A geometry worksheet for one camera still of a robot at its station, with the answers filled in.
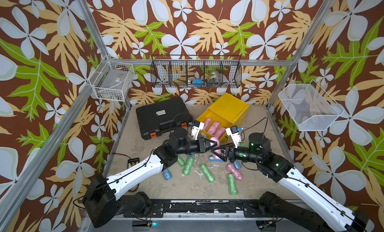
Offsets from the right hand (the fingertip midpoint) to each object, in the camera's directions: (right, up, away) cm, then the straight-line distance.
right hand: (214, 149), depth 65 cm
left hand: (+2, +3, +1) cm, 3 cm away
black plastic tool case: (-30, +15, +38) cm, 51 cm away
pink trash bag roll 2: (-1, +11, +23) cm, 25 cm away
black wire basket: (-7, +46, +33) cm, 57 cm away
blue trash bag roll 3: (-10, -5, +12) cm, 16 cm away
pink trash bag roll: (+2, +7, +19) cm, 20 cm away
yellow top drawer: (+4, +15, +23) cm, 27 cm away
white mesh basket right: (+56, +20, +15) cm, 61 cm away
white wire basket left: (-57, +36, +21) cm, 70 cm away
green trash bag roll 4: (+12, -24, +13) cm, 30 cm away
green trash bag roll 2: (-13, -16, +20) cm, 29 cm away
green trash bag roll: (+11, +3, -5) cm, 13 cm away
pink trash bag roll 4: (+16, -17, +17) cm, 29 cm away
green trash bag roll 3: (0, -19, +18) cm, 26 cm away
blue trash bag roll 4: (-24, -18, +18) cm, 35 cm away
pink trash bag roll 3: (+2, -1, 0) cm, 2 cm away
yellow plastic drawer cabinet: (+12, +19, +23) cm, 32 cm away
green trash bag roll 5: (-17, -12, +23) cm, 31 cm away
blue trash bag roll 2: (+18, -14, +23) cm, 32 cm away
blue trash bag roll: (0, -4, -1) cm, 4 cm away
